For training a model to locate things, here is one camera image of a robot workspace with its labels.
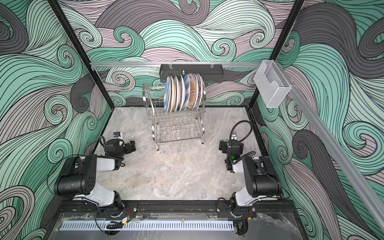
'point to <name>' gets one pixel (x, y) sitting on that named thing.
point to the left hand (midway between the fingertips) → (127, 140)
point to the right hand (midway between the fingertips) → (231, 140)
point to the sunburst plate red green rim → (177, 94)
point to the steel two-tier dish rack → (174, 126)
